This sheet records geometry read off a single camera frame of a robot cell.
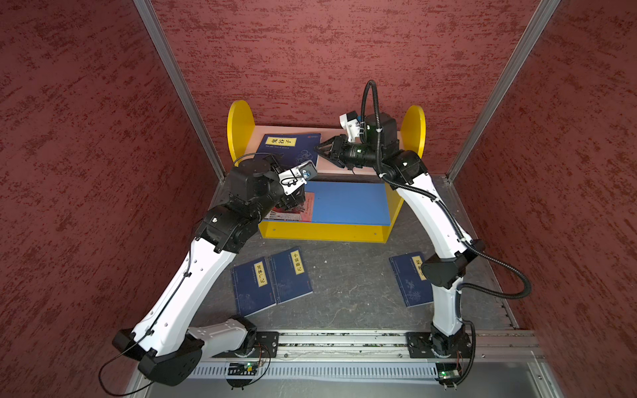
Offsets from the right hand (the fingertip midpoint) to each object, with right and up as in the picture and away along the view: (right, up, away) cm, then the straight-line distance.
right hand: (315, 154), depth 66 cm
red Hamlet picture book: (-4, -18, +23) cm, 30 cm away
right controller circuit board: (+39, -63, +5) cm, 74 cm away
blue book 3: (+34, -44, +20) cm, 59 cm away
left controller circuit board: (-22, -63, +5) cm, 67 cm away
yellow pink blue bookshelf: (+9, -15, +28) cm, 32 cm away
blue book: (-23, -43, +19) cm, 53 cm away
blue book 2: (-10, -41, +22) cm, 48 cm away
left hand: (-8, -5, -2) cm, 9 cm away
